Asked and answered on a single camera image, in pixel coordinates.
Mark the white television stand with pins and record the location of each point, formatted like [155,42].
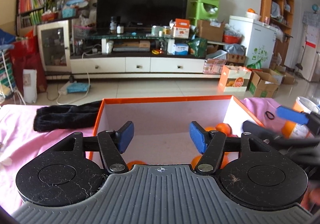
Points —
[140,63]

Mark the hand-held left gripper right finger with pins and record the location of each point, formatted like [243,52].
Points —
[197,138]

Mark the white paper bag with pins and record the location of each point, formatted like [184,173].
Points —
[30,86]

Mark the orange fruit carton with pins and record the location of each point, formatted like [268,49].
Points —
[233,78]

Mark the small white jar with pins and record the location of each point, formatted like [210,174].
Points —
[120,29]

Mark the small white fridge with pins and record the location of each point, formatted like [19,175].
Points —
[252,41]

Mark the red plastic basin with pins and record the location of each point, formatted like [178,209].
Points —
[232,38]

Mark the pink printed carton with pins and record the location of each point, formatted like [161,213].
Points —
[213,66]

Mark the pink plastic basket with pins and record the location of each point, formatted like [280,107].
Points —
[83,31]

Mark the white bowl with orange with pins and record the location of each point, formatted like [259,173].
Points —
[252,15]

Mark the dark glass bottle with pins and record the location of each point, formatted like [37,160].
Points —
[113,25]

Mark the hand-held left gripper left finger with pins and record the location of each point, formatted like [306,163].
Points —
[126,136]

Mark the orange white medicine box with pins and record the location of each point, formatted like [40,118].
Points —
[181,29]

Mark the cardboard box with green print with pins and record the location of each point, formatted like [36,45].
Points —
[263,86]

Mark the pink flowered blanket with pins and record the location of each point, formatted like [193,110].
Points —
[15,123]

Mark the tall wooden shelf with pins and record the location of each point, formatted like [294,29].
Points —
[277,1]

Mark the blue flat packet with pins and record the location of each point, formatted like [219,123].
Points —
[78,87]

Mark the brown cardboard box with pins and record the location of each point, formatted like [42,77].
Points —
[210,30]

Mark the orange white cylindrical container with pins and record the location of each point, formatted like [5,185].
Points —
[303,102]

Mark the white plastic basket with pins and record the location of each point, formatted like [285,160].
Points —
[217,55]

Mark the teal plastic basket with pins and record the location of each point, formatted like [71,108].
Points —
[68,12]

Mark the black knitted cloth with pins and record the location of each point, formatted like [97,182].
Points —
[65,116]

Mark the white glass-door cabinet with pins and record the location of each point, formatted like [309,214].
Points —
[53,45]

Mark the green stacking bins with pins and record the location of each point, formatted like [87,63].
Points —
[206,3]

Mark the red shopping bag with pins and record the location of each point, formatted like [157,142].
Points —
[27,58]

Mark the green snack bag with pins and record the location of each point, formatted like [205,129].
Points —
[198,47]

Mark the orange cardboard box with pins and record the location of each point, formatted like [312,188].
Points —
[162,116]

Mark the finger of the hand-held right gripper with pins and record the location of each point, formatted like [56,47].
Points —
[253,127]
[291,113]

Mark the black flat television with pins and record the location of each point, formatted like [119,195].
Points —
[142,1]

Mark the white power strip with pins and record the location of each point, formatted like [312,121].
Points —
[65,88]

